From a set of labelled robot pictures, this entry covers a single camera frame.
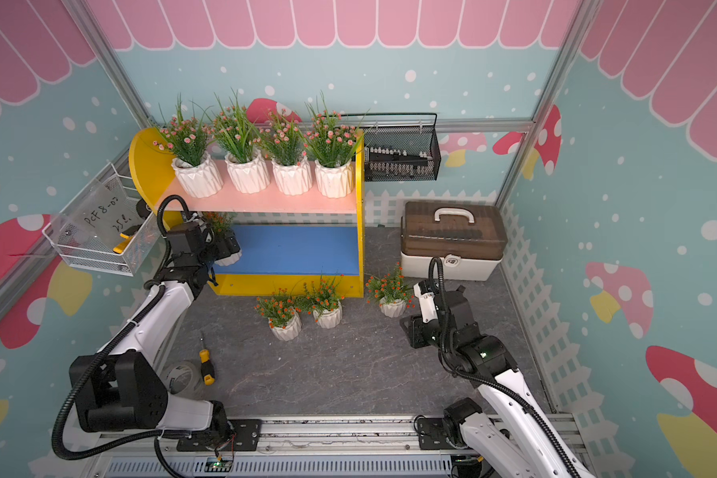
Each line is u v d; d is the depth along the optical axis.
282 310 0.81
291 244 0.96
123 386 0.42
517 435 0.44
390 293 0.89
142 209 0.79
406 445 0.74
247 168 0.68
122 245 0.64
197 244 0.67
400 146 0.93
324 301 0.82
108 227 0.69
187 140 0.61
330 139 0.60
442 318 0.53
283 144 0.63
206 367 0.85
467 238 0.89
